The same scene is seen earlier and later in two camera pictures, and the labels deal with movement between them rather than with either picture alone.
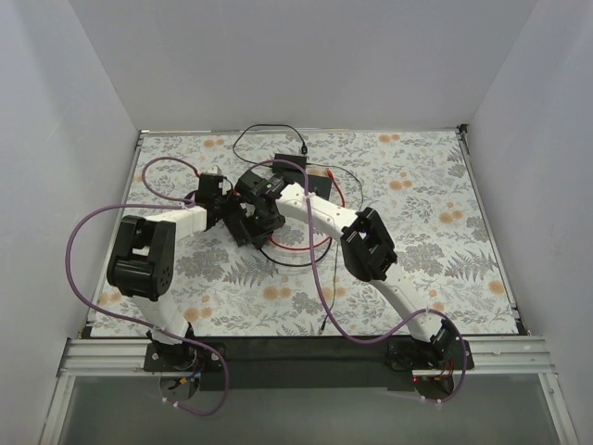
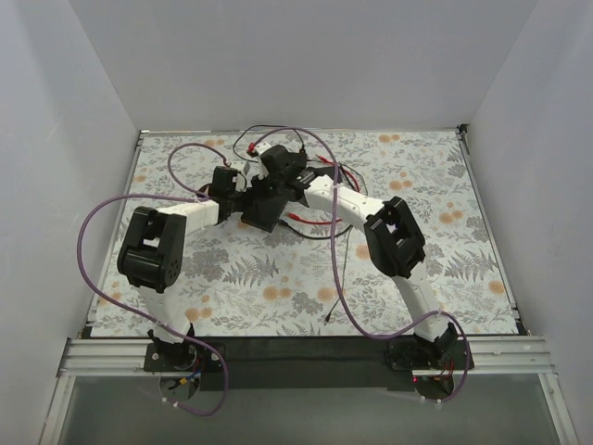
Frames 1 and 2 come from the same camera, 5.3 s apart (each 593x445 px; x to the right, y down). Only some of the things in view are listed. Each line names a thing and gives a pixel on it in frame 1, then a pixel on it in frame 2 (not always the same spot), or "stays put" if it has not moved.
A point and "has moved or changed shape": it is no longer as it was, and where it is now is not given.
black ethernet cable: x=302 y=264 to x=312 y=237
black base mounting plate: x=307 y=362 stays put
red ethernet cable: x=308 y=248 has moved or changed shape
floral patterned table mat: x=371 y=233 stays put
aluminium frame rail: x=125 y=356 stays put
